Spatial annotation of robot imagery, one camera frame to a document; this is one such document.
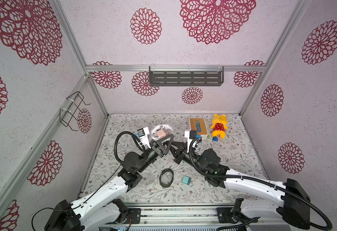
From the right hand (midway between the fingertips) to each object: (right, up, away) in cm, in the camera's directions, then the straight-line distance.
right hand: (166, 142), depth 61 cm
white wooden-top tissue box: (+24, +9, +48) cm, 55 cm away
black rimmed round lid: (-1, -24, +26) cm, 35 cm away
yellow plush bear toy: (+38, +10, +45) cm, 60 cm away
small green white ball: (+31, -1, +44) cm, 54 cm away
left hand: (+2, +2, +2) cm, 4 cm away
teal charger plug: (+12, -24, +22) cm, 35 cm away
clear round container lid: (-12, -24, +26) cm, 38 cm away
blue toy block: (+35, -2, +44) cm, 56 cm away
